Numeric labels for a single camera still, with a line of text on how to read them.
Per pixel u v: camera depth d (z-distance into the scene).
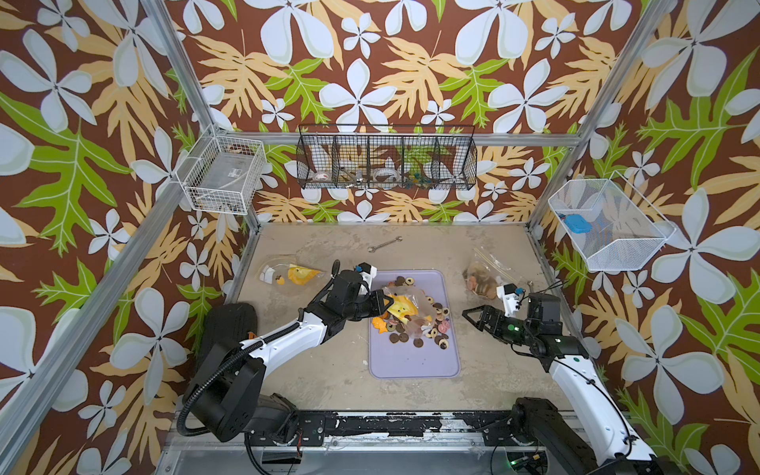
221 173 0.86
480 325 0.70
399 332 0.91
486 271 0.91
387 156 0.97
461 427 0.75
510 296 0.74
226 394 0.43
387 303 0.82
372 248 1.14
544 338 0.58
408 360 0.86
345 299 0.65
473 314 0.75
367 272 0.78
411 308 0.79
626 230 0.77
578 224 0.85
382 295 0.75
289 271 0.95
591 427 0.46
